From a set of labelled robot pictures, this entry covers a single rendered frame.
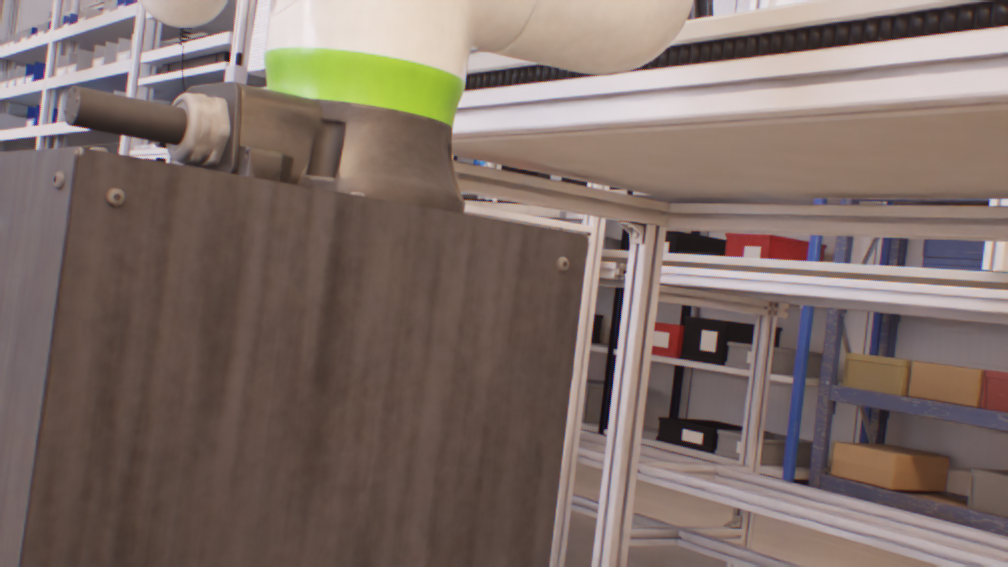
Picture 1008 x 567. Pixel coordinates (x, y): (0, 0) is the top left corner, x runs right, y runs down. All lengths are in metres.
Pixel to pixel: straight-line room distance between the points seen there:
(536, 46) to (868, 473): 4.99
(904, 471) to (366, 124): 5.08
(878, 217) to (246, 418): 1.45
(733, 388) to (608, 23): 6.11
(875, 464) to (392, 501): 5.07
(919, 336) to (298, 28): 5.53
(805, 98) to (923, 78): 0.10
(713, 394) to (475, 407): 6.30
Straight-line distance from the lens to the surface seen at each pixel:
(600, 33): 0.86
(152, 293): 0.64
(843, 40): 0.95
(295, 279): 0.67
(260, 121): 0.75
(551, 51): 0.87
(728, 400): 6.95
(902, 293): 2.82
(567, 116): 1.17
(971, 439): 6.02
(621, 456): 2.27
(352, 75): 0.77
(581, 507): 3.98
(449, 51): 0.80
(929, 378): 5.59
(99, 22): 5.66
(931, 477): 5.90
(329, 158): 0.77
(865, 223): 1.99
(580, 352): 3.42
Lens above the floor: 0.75
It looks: 1 degrees up
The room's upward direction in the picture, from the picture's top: 7 degrees clockwise
